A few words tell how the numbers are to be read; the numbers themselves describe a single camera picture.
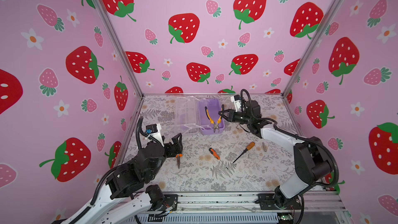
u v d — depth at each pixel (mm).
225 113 819
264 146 929
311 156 521
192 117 1035
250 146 922
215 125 838
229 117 781
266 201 735
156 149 452
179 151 567
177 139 571
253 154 904
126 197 447
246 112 727
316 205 731
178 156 887
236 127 1014
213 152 898
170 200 747
